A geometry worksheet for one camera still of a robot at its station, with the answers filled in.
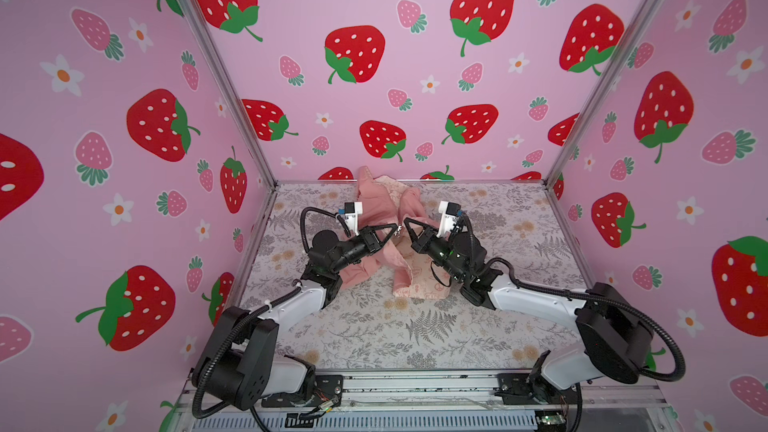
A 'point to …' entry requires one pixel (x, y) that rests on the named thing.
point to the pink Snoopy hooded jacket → (383, 202)
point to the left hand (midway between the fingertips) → (397, 229)
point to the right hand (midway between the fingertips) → (402, 221)
